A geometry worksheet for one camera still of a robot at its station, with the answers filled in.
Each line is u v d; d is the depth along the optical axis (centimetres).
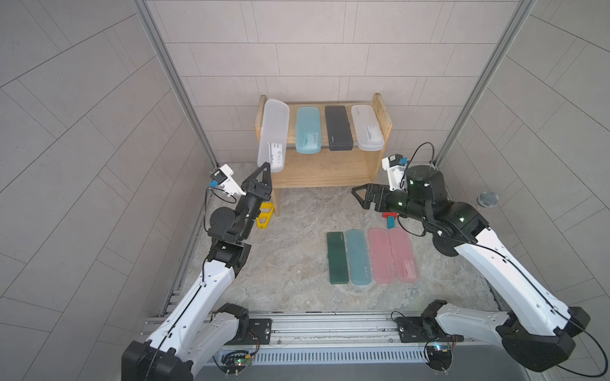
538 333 38
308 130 67
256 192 56
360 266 85
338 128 68
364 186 59
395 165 56
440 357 69
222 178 55
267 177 60
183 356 39
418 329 71
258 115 67
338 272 83
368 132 68
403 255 87
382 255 87
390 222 96
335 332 72
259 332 70
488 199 66
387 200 55
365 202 56
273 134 66
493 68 83
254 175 61
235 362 65
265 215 97
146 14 71
